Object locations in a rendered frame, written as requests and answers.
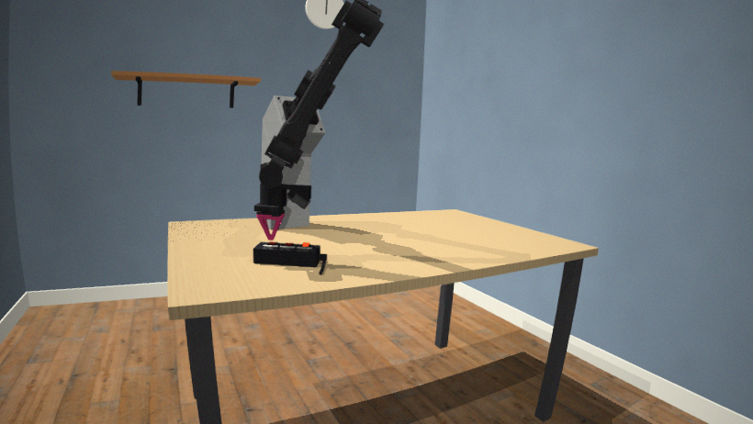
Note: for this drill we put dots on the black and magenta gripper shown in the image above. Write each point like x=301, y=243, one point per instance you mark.
x=264, y=212

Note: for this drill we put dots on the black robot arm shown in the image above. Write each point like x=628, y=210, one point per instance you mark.
x=361, y=18

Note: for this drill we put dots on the black power strip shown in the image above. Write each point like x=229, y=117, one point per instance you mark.
x=289, y=254

